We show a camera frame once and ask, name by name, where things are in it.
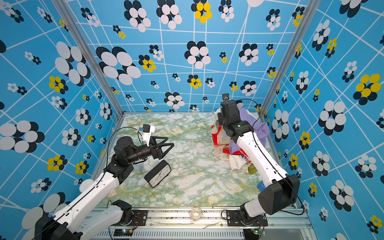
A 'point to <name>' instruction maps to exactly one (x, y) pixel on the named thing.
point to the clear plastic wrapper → (196, 214)
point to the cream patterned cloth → (224, 141)
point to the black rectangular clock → (157, 174)
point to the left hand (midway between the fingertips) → (170, 142)
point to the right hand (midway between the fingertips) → (230, 111)
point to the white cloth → (236, 162)
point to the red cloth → (226, 149)
